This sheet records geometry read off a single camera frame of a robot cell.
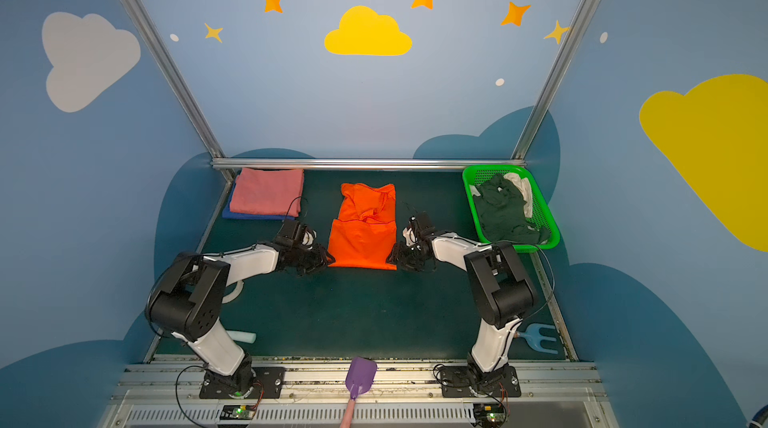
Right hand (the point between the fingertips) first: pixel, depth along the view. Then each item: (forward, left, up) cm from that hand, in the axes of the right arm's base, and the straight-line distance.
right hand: (395, 259), depth 95 cm
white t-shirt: (+31, -48, +3) cm, 57 cm away
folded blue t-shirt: (+15, +61, 0) cm, 63 cm away
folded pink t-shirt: (+25, +49, +3) cm, 55 cm away
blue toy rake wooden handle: (-21, -40, -2) cm, 45 cm away
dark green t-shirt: (+21, -38, 0) cm, 43 cm away
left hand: (-2, +19, 0) cm, 19 cm away
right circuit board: (-39, -25, -4) cm, 47 cm away
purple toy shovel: (-34, +8, -1) cm, 35 cm away
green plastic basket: (+18, -50, +4) cm, 53 cm away
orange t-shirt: (+9, +12, 0) cm, 15 cm away
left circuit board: (-42, +37, -3) cm, 56 cm away
